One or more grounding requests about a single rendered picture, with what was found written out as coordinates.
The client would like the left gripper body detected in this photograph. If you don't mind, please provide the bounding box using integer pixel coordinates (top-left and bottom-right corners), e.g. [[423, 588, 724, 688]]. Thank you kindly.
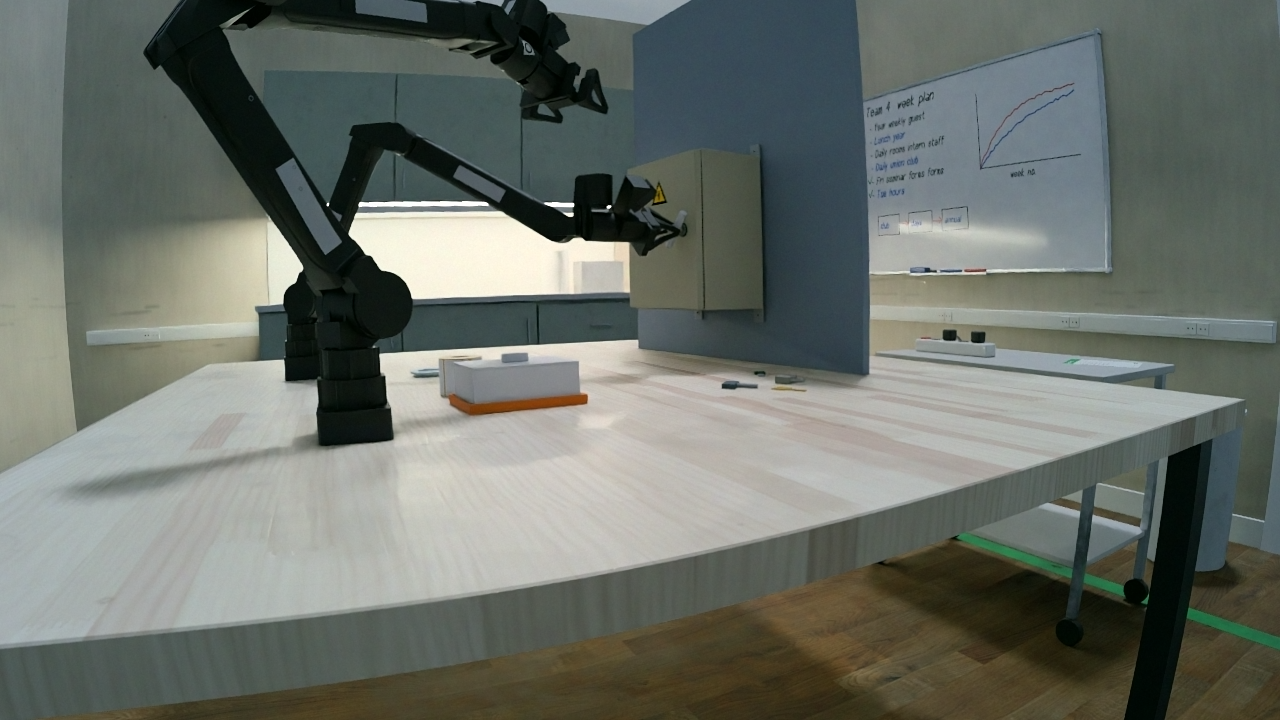
[[611, 208, 660, 256]]

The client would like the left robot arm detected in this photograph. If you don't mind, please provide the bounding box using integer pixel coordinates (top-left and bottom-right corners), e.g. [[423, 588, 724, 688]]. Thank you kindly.
[[283, 122, 657, 366]]

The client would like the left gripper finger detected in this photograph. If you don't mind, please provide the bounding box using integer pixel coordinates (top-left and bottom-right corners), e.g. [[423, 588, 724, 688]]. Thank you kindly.
[[648, 208, 675, 234], [649, 218, 680, 251]]

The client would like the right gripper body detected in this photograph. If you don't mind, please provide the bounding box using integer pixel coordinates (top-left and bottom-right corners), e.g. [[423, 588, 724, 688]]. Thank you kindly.
[[515, 54, 593, 111]]

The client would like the blue-grey wall panel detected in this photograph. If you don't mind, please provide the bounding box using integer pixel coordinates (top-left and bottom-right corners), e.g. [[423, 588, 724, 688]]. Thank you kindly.
[[634, 0, 870, 375]]

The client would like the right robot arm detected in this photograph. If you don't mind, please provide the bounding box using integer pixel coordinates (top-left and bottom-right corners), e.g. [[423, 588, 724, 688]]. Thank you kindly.
[[143, 0, 570, 427]]

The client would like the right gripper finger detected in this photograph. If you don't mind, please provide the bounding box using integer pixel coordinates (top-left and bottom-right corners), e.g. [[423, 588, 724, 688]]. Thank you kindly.
[[579, 68, 608, 114], [521, 102, 563, 124]]

